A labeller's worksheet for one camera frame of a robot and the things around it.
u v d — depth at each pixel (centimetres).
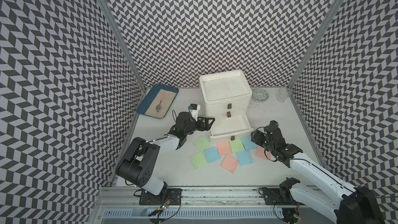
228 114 89
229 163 85
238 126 94
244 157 87
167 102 109
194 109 79
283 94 109
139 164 44
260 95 112
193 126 74
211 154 87
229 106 84
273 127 63
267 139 67
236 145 90
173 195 72
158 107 105
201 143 91
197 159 85
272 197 73
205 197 74
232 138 89
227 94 82
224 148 89
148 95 113
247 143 88
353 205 39
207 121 79
